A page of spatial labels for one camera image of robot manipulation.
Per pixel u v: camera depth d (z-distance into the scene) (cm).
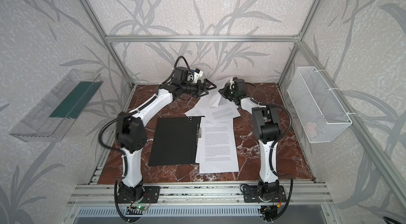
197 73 82
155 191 75
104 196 75
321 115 61
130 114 53
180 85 71
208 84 78
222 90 96
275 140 58
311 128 74
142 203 72
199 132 93
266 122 60
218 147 89
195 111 105
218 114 102
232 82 98
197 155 86
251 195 73
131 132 52
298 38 94
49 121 64
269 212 72
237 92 84
